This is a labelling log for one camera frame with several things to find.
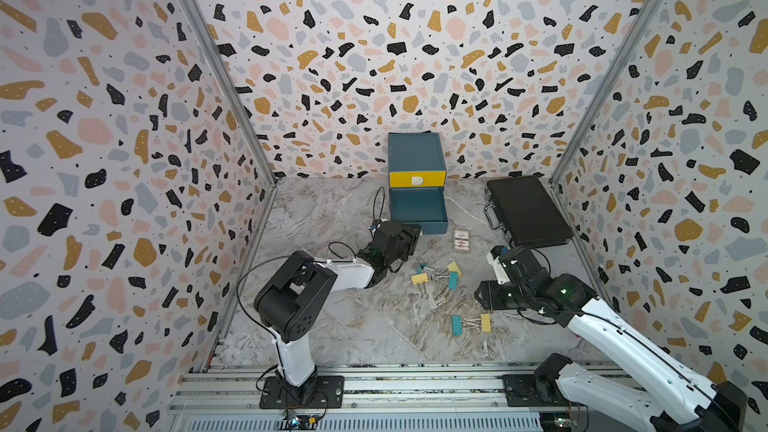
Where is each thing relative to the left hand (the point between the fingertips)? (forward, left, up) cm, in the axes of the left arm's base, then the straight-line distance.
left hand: (427, 227), depth 90 cm
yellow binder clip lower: (-24, -16, -14) cm, 32 cm away
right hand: (-21, -12, -1) cm, 25 cm away
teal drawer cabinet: (+18, +2, +7) cm, 19 cm away
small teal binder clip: (-8, +2, -10) cm, 13 cm away
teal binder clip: (-11, -8, -13) cm, 19 cm away
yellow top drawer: (+16, +2, +4) cm, 17 cm away
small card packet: (+4, -13, -14) cm, 19 cm away
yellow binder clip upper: (-6, -9, -13) cm, 17 cm away
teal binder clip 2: (-24, -8, -14) cm, 29 cm away
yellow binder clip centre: (-10, +2, -13) cm, 17 cm away
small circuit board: (-46, +35, -16) cm, 60 cm away
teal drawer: (+10, +1, -2) cm, 10 cm away
